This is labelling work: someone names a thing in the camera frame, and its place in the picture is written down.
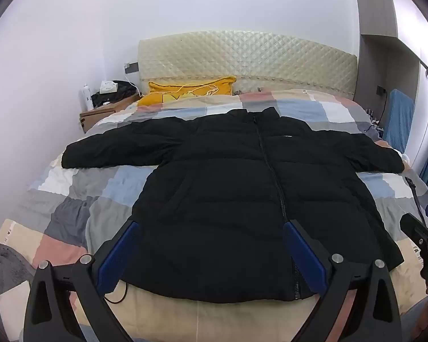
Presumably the black puffer jacket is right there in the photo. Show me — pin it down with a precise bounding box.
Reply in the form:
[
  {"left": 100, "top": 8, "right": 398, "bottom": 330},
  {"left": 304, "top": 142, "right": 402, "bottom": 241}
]
[{"left": 62, "top": 108, "right": 404, "bottom": 304}]

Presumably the blue hanging cloth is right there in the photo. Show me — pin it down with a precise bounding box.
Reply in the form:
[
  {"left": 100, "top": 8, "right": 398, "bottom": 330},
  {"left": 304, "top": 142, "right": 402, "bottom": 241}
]
[{"left": 382, "top": 89, "right": 414, "bottom": 153}]

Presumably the brown cardboard box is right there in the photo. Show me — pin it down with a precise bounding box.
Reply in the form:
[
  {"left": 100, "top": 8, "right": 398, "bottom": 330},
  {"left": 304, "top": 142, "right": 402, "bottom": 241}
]
[{"left": 79, "top": 94, "right": 140, "bottom": 133}]

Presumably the white spray bottle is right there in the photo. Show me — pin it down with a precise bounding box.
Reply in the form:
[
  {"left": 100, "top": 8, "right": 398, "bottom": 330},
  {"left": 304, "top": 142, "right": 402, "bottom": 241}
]
[{"left": 80, "top": 84, "right": 94, "bottom": 112}]

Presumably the black bag on box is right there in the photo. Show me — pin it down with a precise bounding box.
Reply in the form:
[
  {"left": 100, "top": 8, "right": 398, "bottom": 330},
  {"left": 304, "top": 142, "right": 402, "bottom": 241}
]
[{"left": 91, "top": 80, "right": 138, "bottom": 108}]

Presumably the white small box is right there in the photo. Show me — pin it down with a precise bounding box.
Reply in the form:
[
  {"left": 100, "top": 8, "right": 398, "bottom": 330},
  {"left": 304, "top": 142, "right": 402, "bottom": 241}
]
[{"left": 99, "top": 80, "right": 118, "bottom": 94}]

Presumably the yellow pillow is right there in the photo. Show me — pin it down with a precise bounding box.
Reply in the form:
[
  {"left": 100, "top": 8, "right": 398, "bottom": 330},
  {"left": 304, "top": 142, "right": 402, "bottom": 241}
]
[{"left": 138, "top": 76, "right": 237, "bottom": 106}]

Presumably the cream quilted headboard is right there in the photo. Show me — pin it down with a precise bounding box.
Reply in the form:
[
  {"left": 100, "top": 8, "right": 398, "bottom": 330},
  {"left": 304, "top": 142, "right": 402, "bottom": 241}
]
[{"left": 138, "top": 30, "right": 357, "bottom": 99}]

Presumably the thin black cable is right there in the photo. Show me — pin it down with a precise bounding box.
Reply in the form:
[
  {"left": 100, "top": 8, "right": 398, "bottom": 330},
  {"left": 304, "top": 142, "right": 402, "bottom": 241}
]
[{"left": 102, "top": 282, "right": 129, "bottom": 305}]

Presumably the wall power socket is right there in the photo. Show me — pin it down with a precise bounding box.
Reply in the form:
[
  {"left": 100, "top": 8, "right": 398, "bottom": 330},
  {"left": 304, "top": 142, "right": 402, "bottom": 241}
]
[{"left": 124, "top": 62, "right": 139, "bottom": 73}]

